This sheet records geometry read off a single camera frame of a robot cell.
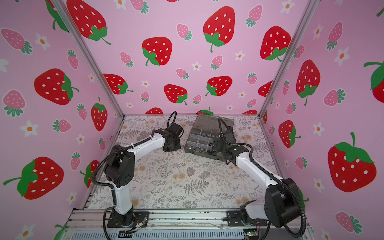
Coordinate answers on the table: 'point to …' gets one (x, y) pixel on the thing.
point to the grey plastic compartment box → (203, 137)
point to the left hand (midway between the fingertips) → (178, 147)
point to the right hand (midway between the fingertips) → (219, 143)
